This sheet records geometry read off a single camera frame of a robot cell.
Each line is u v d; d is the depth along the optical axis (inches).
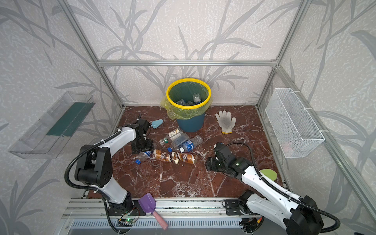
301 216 15.2
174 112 33.7
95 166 18.2
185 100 38.6
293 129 24.7
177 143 36.7
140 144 30.2
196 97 38.9
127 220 27.8
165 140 37.8
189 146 35.9
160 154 34.2
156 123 42.7
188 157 34.0
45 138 24.9
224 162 23.4
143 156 35.7
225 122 42.6
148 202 29.6
